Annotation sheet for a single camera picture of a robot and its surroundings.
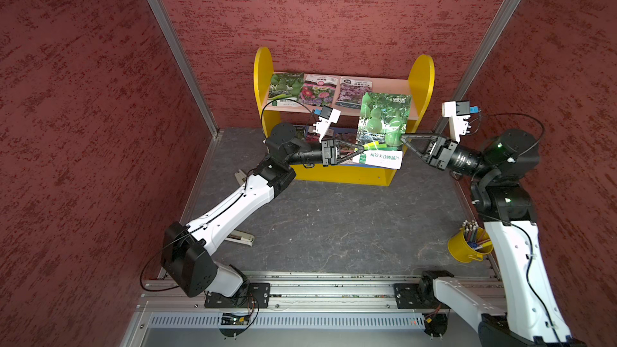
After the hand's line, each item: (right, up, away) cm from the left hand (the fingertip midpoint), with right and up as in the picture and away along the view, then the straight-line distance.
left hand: (361, 156), depth 57 cm
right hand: (+7, +2, -4) cm, 9 cm away
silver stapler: (-38, -30, +27) cm, 55 cm away
